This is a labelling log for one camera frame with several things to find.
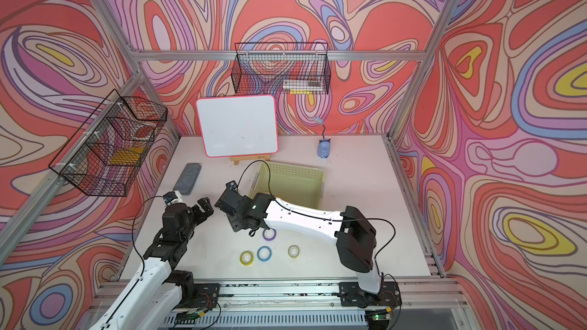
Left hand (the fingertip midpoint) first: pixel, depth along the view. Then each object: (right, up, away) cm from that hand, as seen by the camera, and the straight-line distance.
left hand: (201, 204), depth 84 cm
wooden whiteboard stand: (+15, +17, +22) cm, 32 cm away
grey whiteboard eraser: (-13, +8, +17) cm, 23 cm away
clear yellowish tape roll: (+34, -17, -1) cm, 39 cm away
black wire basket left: (-28, +18, -8) cm, 35 cm away
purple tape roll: (+25, -13, +3) cm, 28 cm away
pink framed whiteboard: (+9, +31, +17) cm, 37 cm away
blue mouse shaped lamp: (+49, +23, +21) cm, 58 cm away
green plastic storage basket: (+34, +5, +18) cm, 39 cm away
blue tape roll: (+24, -18, -1) cm, 30 cm away
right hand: (+17, -5, -6) cm, 19 cm away
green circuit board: (+2, -32, -13) cm, 35 cm away
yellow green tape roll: (+17, -19, -3) cm, 26 cm away
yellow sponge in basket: (-19, +18, -12) cm, 28 cm away
